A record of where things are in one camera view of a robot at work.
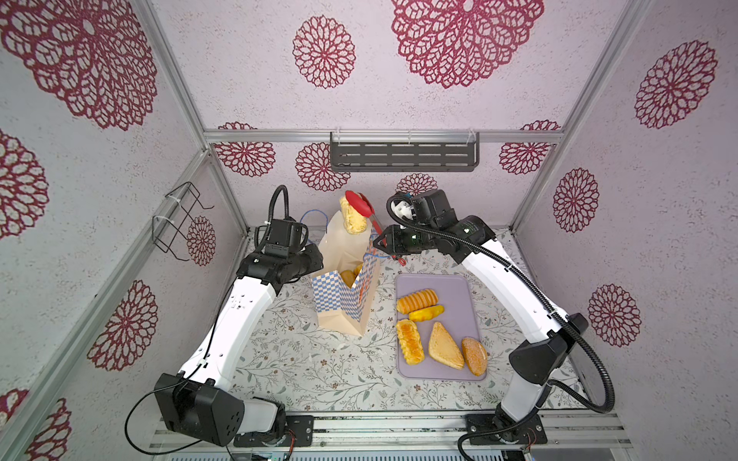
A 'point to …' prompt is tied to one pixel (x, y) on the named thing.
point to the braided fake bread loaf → (424, 298)
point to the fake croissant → (354, 222)
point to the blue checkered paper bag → (346, 289)
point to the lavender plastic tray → (459, 318)
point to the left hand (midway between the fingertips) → (316, 262)
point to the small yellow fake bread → (426, 313)
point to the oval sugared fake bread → (475, 356)
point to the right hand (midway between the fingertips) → (376, 238)
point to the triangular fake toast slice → (443, 349)
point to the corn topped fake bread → (411, 343)
